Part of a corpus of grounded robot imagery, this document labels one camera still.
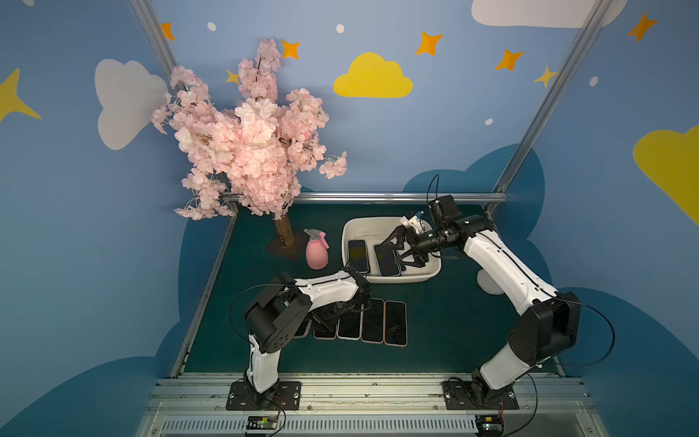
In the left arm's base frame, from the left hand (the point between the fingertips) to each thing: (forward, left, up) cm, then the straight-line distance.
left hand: (310, 318), depth 84 cm
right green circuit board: (-26, -51, -7) cm, 58 cm away
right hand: (+13, -24, +19) cm, 33 cm away
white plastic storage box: (+38, -16, -5) cm, 42 cm away
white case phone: (0, -12, -4) cm, 13 cm away
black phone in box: (+29, -15, -7) cm, 33 cm away
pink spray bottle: (+23, 0, +2) cm, 23 cm away
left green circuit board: (-27, +11, -6) cm, 29 cm away
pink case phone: (+1, -20, -5) cm, 20 cm away
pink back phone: (-4, +2, +1) cm, 4 cm away
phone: (-6, -6, +5) cm, 10 cm away
